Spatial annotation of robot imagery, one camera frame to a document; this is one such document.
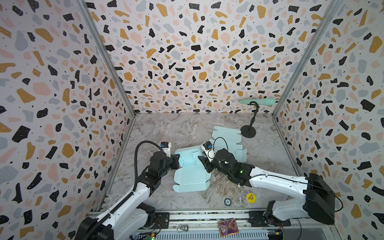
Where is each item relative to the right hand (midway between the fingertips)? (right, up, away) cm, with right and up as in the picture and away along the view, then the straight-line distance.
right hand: (200, 153), depth 75 cm
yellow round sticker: (+28, -25, +6) cm, 38 cm away
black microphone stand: (+37, +10, +37) cm, 53 cm away
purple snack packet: (+13, -34, -5) cm, 37 cm away
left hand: (-10, -1, +6) cm, 12 cm away
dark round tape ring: (+13, -27, +4) cm, 30 cm away
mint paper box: (-4, -12, +4) cm, 13 cm away
